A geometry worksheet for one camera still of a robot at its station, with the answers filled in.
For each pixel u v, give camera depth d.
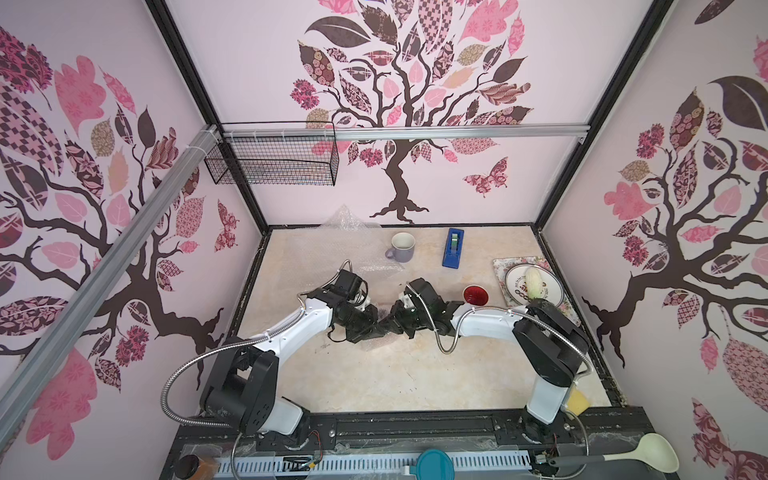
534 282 0.98
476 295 0.93
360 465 0.70
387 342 0.84
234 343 0.43
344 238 1.14
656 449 0.71
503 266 1.07
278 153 0.95
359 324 0.74
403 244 1.11
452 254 1.03
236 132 0.90
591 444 0.72
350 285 0.70
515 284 1.01
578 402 0.78
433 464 0.63
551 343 0.48
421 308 0.70
